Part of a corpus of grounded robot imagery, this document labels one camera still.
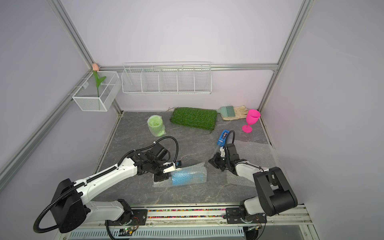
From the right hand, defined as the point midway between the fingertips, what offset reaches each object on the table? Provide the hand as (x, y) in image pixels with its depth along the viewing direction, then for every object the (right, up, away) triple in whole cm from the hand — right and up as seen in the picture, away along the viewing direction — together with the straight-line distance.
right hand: (207, 159), depth 90 cm
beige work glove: (+29, +31, +29) cm, 51 cm away
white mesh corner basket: (-65, +41, 0) cm, 77 cm away
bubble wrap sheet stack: (+35, +1, +6) cm, 35 cm away
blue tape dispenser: (+10, +11, +10) cm, 18 cm away
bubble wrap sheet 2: (-32, +20, +2) cm, 38 cm away
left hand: (-22, -5, -11) cm, 25 cm away
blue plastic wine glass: (-12, -7, -12) cm, 19 cm away
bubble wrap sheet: (-5, -4, -5) cm, 8 cm away
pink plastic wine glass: (+29, +26, +5) cm, 39 cm away
